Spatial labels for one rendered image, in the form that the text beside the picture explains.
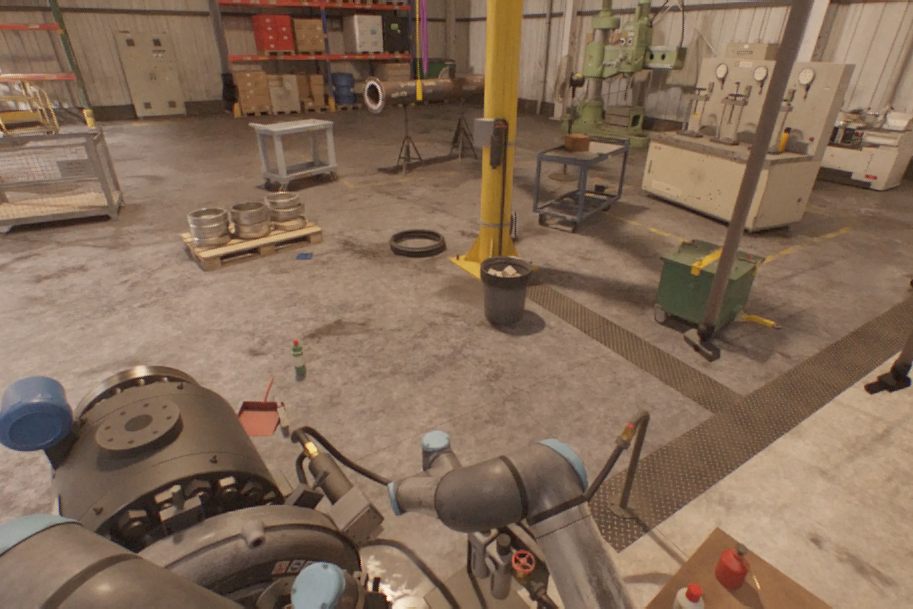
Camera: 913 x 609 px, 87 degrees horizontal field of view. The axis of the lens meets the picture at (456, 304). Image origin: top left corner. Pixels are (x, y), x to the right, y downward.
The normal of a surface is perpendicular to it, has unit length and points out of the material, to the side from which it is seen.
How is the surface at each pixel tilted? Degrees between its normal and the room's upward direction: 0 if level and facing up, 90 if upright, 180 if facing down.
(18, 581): 15
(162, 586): 39
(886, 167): 90
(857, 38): 90
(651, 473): 0
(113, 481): 20
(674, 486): 0
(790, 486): 0
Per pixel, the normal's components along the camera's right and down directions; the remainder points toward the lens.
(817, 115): -0.93, 0.18
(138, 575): 0.39, -0.92
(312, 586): -0.12, -0.69
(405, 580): 0.00, -0.88
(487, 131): -0.22, 0.47
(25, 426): 0.62, 0.38
